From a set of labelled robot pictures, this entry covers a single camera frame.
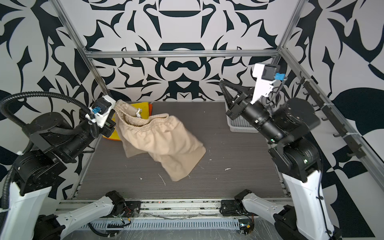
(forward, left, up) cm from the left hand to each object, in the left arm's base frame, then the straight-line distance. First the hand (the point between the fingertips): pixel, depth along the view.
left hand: (111, 100), depth 49 cm
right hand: (-4, -33, +9) cm, 35 cm away
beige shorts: (-3, -15, -20) cm, 25 cm away
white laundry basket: (+18, -57, -41) cm, 72 cm away
